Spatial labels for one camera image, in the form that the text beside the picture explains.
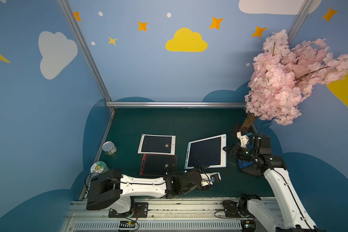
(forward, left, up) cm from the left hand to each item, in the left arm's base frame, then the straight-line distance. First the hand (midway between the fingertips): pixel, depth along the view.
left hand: (210, 169), depth 71 cm
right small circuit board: (-21, -21, -20) cm, 36 cm away
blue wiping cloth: (+10, -24, -15) cm, 30 cm away
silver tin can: (+17, +61, -12) cm, 65 cm away
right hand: (+11, -9, +3) cm, 15 cm away
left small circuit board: (-22, +42, -20) cm, 51 cm away
